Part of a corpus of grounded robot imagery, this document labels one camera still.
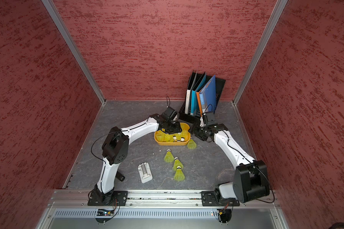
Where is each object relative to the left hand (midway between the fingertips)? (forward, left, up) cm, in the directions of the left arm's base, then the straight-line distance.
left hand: (179, 132), depth 92 cm
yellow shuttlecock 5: (-19, +1, -4) cm, 19 cm away
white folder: (+17, -5, +21) cm, 27 cm away
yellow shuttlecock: (-2, +7, -5) cm, 9 cm away
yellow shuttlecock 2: (+1, -3, -4) cm, 5 cm away
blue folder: (+25, -23, +12) cm, 36 cm away
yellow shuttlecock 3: (-4, -8, -8) cm, 12 cm away
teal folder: (+16, -10, +9) cm, 21 cm away
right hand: (-4, -7, +5) cm, 10 cm away
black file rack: (+34, -30, +13) cm, 48 cm away
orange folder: (+14, -14, +18) cm, 27 cm away
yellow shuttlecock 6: (-26, +1, -3) cm, 26 cm away
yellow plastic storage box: (+4, -4, -2) cm, 6 cm away
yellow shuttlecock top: (-1, +13, -4) cm, 13 cm away
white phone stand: (-24, +20, -6) cm, 32 cm away
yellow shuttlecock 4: (-13, +7, -8) cm, 17 cm away
